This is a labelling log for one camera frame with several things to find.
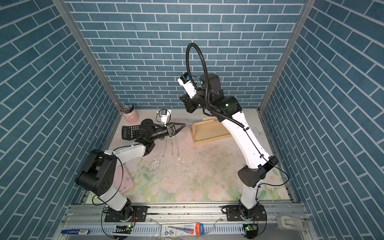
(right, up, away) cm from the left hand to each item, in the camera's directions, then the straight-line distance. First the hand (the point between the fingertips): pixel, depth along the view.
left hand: (187, 128), depth 78 cm
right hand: (-1, +14, -13) cm, 19 cm away
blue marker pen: (-51, -48, -10) cm, 70 cm away
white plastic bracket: (+47, -44, -10) cm, 65 cm away
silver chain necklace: (-17, -19, +17) cm, 31 cm away
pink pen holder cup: (-43, +7, +28) cm, 51 cm away
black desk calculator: (-42, -4, +26) cm, 50 cm away
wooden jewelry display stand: (+14, -3, +26) cm, 30 cm away
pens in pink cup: (-45, +12, +27) cm, 54 cm away
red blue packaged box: (-2, -48, -9) cm, 48 cm away
